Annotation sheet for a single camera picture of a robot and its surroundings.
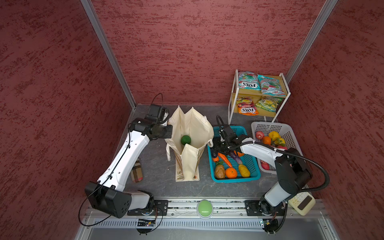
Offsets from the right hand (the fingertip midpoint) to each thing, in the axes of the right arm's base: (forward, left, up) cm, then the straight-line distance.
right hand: (212, 151), depth 89 cm
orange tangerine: (-13, -9, -1) cm, 16 cm away
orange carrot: (-4, -9, -4) cm, 11 cm away
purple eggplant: (-5, -16, -4) cm, 17 cm away
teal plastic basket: (-9, -21, +2) cm, 23 cm away
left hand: (+1, +25, +17) cm, 30 cm away
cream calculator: (-28, -44, -5) cm, 53 cm away
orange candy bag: (+25, -23, +13) cm, 36 cm away
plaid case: (-11, +45, -3) cm, 46 cm away
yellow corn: (-12, -17, -2) cm, 21 cm away
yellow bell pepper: (+10, -42, -1) cm, 43 cm away
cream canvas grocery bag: (-9, +14, +11) cm, 20 cm away
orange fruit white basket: (+7, -36, 0) cm, 36 cm away
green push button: (-29, +7, -4) cm, 30 cm away
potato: (-12, -3, -2) cm, 13 cm away
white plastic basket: (+13, -51, 0) cm, 52 cm away
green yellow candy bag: (+28, -40, +13) cm, 50 cm away
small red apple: (+12, -33, -1) cm, 35 cm away
